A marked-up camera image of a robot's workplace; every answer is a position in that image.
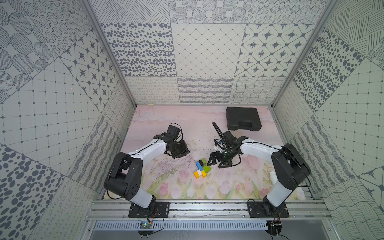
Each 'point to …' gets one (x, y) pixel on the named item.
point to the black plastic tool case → (245, 118)
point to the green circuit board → (145, 224)
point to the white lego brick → (199, 172)
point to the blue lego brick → (199, 165)
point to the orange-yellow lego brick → (204, 174)
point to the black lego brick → (201, 162)
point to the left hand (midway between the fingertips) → (193, 153)
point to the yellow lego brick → (196, 174)
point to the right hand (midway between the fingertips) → (215, 166)
